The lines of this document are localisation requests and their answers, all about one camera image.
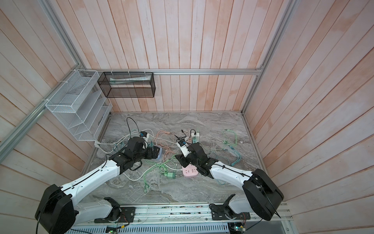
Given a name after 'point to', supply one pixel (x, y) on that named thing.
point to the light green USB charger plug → (171, 175)
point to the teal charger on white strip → (194, 140)
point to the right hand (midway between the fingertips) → (178, 153)
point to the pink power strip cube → (190, 170)
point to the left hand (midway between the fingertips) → (153, 151)
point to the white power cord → (98, 144)
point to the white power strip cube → (196, 136)
